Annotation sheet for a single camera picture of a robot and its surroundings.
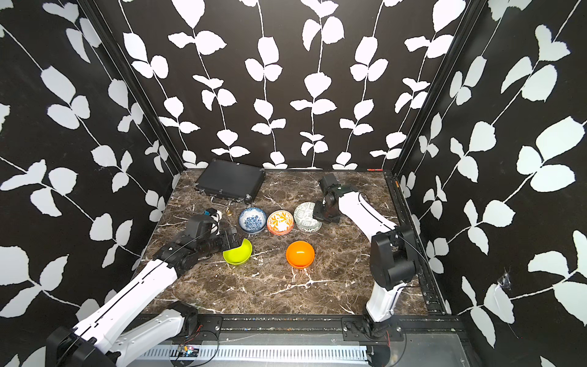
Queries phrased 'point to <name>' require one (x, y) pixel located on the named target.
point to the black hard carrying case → (235, 180)
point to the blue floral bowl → (251, 219)
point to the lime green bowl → (240, 254)
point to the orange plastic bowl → (299, 254)
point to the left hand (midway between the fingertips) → (237, 232)
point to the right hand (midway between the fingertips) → (315, 214)
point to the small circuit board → (186, 351)
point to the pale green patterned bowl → (303, 218)
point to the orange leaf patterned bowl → (280, 222)
